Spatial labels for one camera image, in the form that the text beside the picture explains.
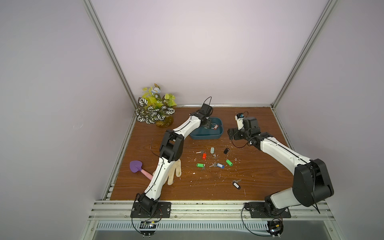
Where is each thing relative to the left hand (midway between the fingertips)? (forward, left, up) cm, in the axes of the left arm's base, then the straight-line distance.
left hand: (208, 121), depth 105 cm
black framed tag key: (-42, -14, -4) cm, 45 cm away
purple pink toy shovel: (-33, +44, -3) cm, 55 cm away
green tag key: (-30, -13, -5) cm, 33 cm away
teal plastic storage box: (-6, -4, -6) cm, 10 cm away
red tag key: (-25, +3, -4) cm, 25 cm away
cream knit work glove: (-32, +20, -4) cm, 38 cm away
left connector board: (-62, +32, -9) cm, 71 cm away
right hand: (-13, -16, +11) cm, 23 cm away
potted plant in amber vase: (-6, +33, +20) cm, 39 cm away
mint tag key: (-22, -2, -4) cm, 22 cm away
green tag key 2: (-31, +5, -6) cm, 32 cm away
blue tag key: (-31, -4, -4) cm, 32 cm away
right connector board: (-61, -30, -6) cm, 69 cm away
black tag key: (-22, -11, -4) cm, 25 cm away
